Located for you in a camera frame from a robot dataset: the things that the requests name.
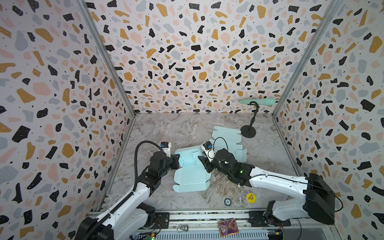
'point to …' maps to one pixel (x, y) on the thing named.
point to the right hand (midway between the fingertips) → (200, 153)
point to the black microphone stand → (249, 131)
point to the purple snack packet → (228, 227)
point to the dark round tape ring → (225, 202)
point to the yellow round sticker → (251, 198)
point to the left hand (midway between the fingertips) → (182, 153)
